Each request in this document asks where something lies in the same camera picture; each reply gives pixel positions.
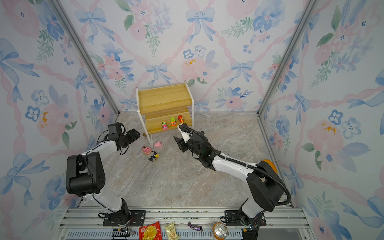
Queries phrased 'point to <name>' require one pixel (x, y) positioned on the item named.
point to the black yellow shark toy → (154, 157)
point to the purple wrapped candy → (194, 227)
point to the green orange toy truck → (173, 122)
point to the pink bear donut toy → (146, 150)
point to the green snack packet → (171, 231)
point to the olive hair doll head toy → (144, 134)
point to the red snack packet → (151, 231)
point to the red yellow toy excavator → (180, 119)
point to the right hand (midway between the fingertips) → (178, 133)
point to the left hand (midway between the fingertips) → (135, 134)
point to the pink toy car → (164, 125)
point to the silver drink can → (220, 231)
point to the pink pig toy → (158, 144)
